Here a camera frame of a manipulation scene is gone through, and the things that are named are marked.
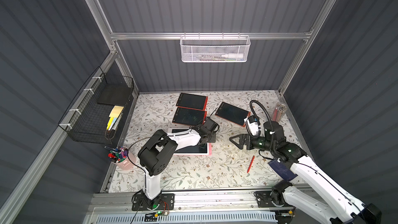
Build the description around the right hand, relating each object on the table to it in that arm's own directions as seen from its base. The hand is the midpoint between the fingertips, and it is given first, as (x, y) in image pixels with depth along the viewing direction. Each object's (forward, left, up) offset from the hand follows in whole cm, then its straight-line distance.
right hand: (237, 138), depth 73 cm
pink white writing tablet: (+4, +16, -21) cm, 27 cm away
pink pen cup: (-6, +58, -9) cm, 59 cm away
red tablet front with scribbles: (+28, +27, -21) cm, 44 cm away
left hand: (+9, +10, -18) cm, 23 cm away
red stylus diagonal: (-5, -10, -20) cm, 23 cm away
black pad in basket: (+23, +63, +9) cm, 67 cm away
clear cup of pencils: (+19, -27, -3) cm, 33 cm away
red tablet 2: (+31, -4, -21) cm, 38 cm away
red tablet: (+41, +25, -20) cm, 52 cm away
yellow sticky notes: (+9, +59, +7) cm, 60 cm away
